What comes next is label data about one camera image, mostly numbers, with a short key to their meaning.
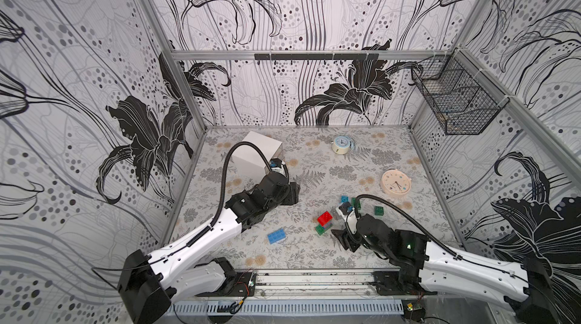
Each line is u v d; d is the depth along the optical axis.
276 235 0.82
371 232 0.55
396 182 0.95
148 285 0.37
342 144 1.07
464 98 0.88
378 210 0.89
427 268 0.51
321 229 0.82
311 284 0.75
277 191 0.57
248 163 0.88
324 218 0.76
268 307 0.76
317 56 0.93
